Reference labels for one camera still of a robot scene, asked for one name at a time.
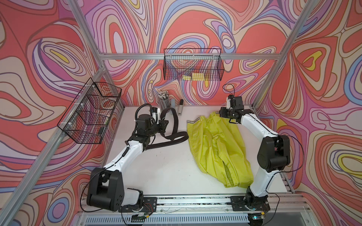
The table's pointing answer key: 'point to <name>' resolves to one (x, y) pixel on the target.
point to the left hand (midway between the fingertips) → (168, 121)
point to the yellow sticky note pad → (198, 76)
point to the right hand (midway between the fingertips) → (223, 114)
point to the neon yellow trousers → (218, 148)
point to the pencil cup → (164, 100)
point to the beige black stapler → (181, 106)
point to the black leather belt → (176, 136)
